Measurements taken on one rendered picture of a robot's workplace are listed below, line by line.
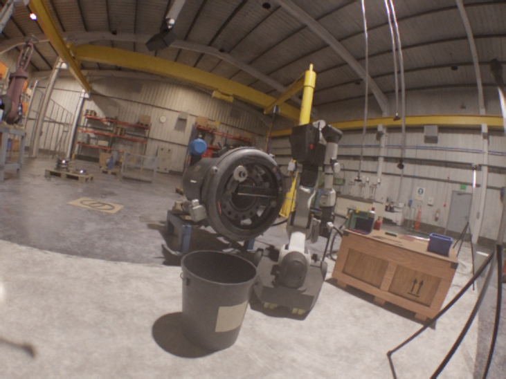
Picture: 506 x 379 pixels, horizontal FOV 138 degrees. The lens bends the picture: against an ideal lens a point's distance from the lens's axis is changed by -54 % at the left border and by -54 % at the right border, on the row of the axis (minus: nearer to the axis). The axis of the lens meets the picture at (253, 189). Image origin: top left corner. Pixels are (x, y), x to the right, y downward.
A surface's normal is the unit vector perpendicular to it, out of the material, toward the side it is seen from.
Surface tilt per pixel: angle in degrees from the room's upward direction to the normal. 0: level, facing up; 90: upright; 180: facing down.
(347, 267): 90
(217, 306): 93
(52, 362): 0
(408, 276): 90
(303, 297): 90
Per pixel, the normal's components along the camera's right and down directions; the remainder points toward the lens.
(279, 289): -0.20, 0.00
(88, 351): 0.18, -0.98
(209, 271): 0.37, 0.06
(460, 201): -0.85, -0.14
